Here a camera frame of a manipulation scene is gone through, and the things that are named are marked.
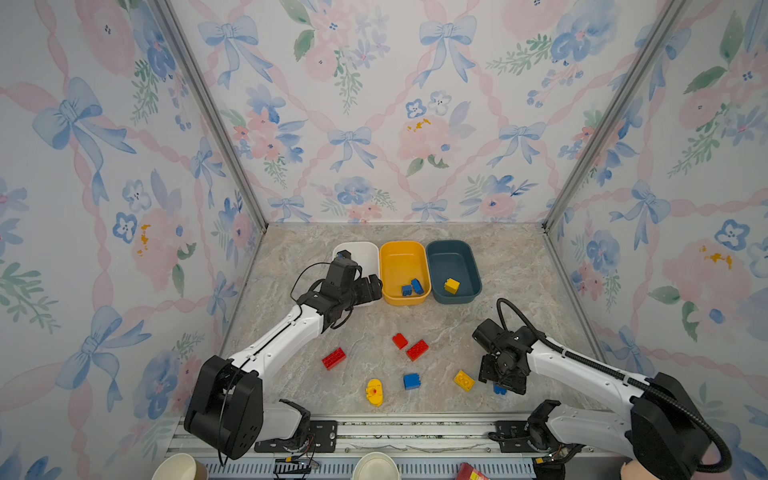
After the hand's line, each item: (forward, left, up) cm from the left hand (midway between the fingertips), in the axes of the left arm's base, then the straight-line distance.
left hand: (372, 283), depth 85 cm
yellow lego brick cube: (+8, -26, -13) cm, 30 cm away
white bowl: (-41, -2, -16) cm, 44 cm away
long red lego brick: (-16, +11, -15) cm, 24 cm away
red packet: (-43, -23, -11) cm, 50 cm away
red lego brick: (-14, -13, -14) cm, 24 cm away
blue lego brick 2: (-24, -35, -15) cm, 45 cm away
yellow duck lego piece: (-26, -1, -13) cm, 29 cm away
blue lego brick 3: (+8, -14, -13) cm, 21 cm away
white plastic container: (+20, +4, -12) cm, 24 cm away
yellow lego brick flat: (-22, -26, -15) cm, 37 cm away
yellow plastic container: (+19, -9, -14) cm, 25 cm away
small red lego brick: (-10, -8, -15) cm, 20 cm away
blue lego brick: (-22, -11, -16) cm, 29 cm away
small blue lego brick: (+6, -11, -12) cm, 17 cm away
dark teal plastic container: (+21, -28, -15) cm, 39 cm away
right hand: (-22, -33, -15) cm, 42 cm away
